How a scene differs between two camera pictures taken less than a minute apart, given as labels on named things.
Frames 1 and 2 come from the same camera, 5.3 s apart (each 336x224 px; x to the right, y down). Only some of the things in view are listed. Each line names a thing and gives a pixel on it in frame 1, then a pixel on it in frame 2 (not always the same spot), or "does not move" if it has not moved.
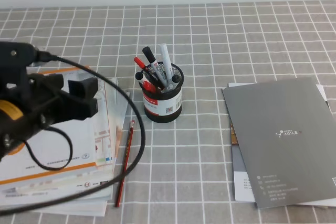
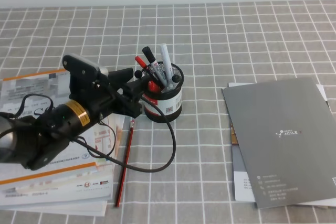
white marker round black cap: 140,76 does not move
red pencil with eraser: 125,162 does not move
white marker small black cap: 174,82 does not move
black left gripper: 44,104 → 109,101
